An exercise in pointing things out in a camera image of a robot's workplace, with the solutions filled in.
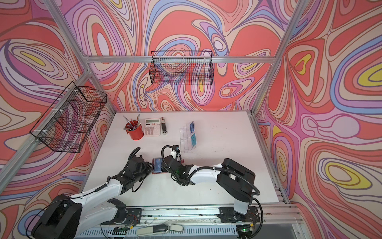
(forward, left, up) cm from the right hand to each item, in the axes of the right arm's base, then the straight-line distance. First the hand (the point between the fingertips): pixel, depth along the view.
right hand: (165, 164), depth 85 cm
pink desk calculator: (+32, +13, -3) cm, 34 cm away
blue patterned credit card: (+2, +6, -5) cm, 8 cm away
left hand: (+1, +6, -4) cm, 7 cm away
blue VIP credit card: (+25, -16, +3) cm, 30 cm away
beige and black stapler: (+31, +4, 0) cm, 31 cm away
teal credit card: (+15, -17, +3) cm, 23 cm away
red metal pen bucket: (+21, +20, +7) cm, 30 cm away
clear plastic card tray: (+19, -12, -3) cm, 23 cm away
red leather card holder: (-2, +8, -3) cm, 8 cm away
